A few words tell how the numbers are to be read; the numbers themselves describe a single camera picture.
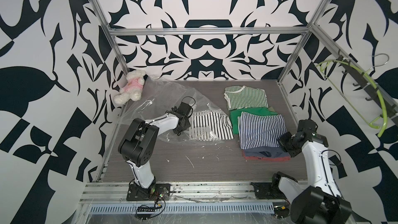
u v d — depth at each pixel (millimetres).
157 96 1029
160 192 728
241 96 1081
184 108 776
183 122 725
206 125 964
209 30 911
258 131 848
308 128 619
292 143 661
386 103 531
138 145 477
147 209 726
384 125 524
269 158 824
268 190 732
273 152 813
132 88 1025
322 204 425
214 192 754
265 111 968
